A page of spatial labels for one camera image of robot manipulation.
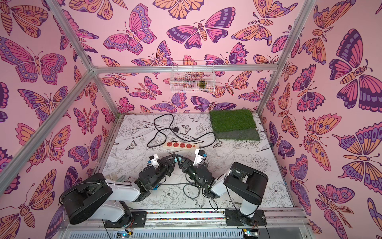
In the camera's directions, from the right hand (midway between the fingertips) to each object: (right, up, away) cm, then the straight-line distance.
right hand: (177, 156), depth 79 cm
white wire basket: (+8, +48, +17) cm, 52 cm away
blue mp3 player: (-13, -19, +4) cm, 23 cm away
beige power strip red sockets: (0, +3, +19) cm, 20 cm away
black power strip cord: (-5, +14, +31) cm, 34 cm away
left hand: (+1, +1, +1) cm, 1 cm away
